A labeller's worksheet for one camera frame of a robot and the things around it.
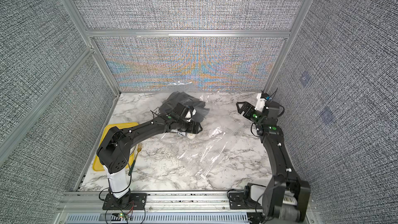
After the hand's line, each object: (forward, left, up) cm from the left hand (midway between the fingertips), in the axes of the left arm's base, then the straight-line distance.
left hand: (199, 127), depth 88 cm
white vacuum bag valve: (0, +5, -9) cm, 11 cm away
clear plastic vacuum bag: (-10, -1, -10) cm, 15 cm away
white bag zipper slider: (-24, 0, -9) cm, 26 cm away
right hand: (+4, -23, +15) cm, 28 cm away
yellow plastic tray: (-16, +56, -10) cm, 59 cm away
